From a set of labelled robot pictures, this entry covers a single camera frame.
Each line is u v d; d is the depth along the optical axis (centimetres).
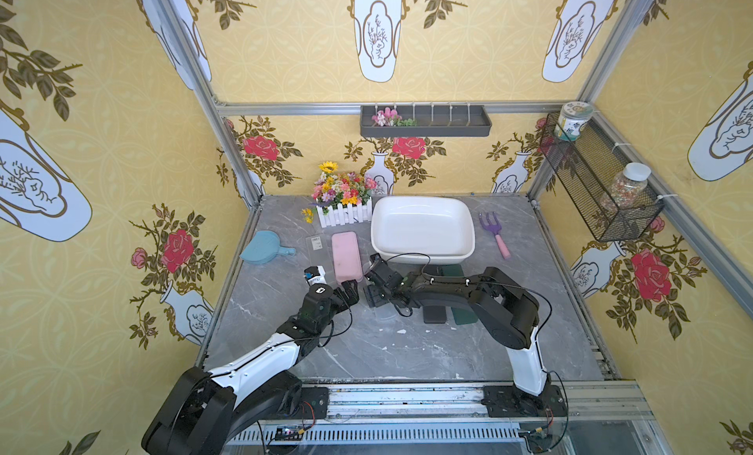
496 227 110
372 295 84
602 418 74
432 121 92
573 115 85
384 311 88
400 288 69
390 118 88
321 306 66
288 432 73
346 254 100
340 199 102
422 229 106
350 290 78
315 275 76
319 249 103
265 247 108
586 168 90
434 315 88
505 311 51
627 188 65
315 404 74
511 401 73
